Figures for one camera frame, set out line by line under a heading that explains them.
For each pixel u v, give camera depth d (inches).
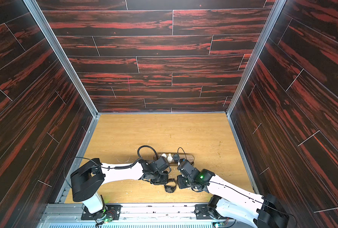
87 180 18.6
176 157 33.7
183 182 27.7
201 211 29.3
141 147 32.3
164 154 33.9
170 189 30.8
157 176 27.7
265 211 15.9
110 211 28.9
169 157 33.1
